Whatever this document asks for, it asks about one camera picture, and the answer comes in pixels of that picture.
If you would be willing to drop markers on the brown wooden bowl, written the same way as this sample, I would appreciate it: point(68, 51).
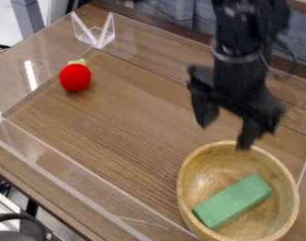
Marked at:
point(214, 167)

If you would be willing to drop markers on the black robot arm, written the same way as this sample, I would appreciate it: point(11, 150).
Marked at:
point(247, 25)

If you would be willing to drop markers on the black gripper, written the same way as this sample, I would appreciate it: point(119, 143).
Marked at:
point(235, 86)

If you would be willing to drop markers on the grey post top left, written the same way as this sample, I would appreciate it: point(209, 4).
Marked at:
point(28, 16)

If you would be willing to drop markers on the clear acrylic corner bracket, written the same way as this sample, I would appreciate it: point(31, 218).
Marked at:
point(94, 36)

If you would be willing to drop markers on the black device bottom left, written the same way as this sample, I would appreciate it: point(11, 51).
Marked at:
point(20, 227)

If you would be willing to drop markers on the green rectangular block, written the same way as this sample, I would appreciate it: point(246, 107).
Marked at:
point(233, 201)

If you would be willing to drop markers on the red plush strawberry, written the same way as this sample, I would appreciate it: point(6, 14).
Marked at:
point(75, 75)

